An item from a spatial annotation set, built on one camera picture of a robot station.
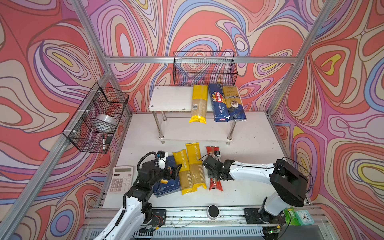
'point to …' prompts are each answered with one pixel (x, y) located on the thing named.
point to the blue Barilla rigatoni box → (167, 186)
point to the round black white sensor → (213, 212)
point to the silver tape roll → (106, 119)
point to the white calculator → (121, 179)
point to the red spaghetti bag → (214, 184)
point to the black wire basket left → (95, 124)
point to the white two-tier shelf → (171, 107)
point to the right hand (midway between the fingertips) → (214, 174)
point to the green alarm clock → (304, 217)
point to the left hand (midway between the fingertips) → (175, 162)
